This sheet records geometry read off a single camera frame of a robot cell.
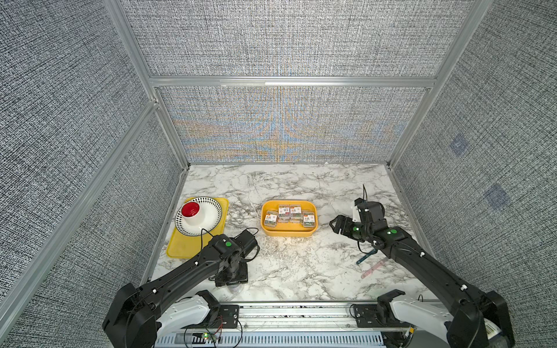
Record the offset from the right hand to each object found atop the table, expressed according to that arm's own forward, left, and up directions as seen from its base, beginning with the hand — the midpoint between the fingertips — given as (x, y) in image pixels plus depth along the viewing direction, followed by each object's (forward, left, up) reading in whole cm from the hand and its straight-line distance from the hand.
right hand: (337, 220), depth 83 cm
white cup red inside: (+6, +59, -5) cm, 59 cm away
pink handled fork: (-14, -15, -13) cm, 24 cm away
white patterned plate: (+12, +54, -12) cm, 56 cm away
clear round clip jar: (-22, +38, -9) cm, 45 cm away
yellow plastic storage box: (+2, +18, -11) cm, 21 cm away
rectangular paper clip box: (+5, +26, -8) cm, 27 cm away
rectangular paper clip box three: (+8, +15, -9) cm, 19 cm away
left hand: (-20, +36, -7) cm, 42 cm away
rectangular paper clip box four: (+5, +9, -8) cm, 14 cm away
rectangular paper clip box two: (+8, +20, -9) cm, 24 cm away
